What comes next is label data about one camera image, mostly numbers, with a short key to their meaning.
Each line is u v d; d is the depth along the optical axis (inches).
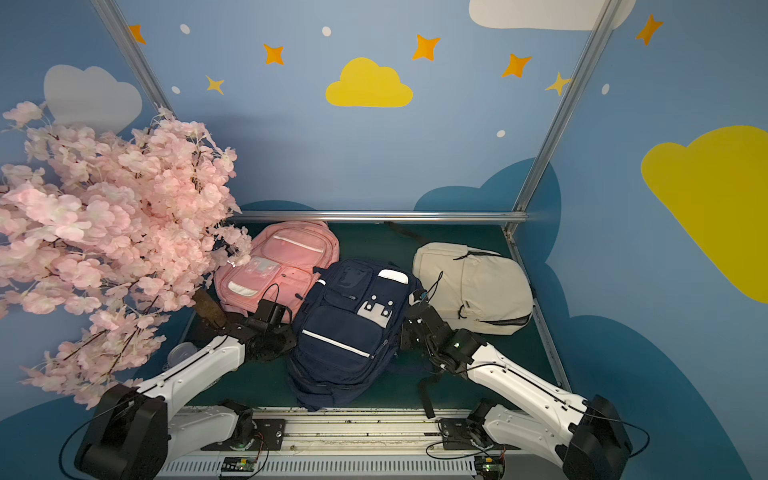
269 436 29.1
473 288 40.3
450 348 22.4
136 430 15.8
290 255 42.3
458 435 29.1
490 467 28.8
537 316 39.7
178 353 32.2
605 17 27.6
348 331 33.1
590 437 15.4
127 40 28.6
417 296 28.3
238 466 28.3
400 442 29.0
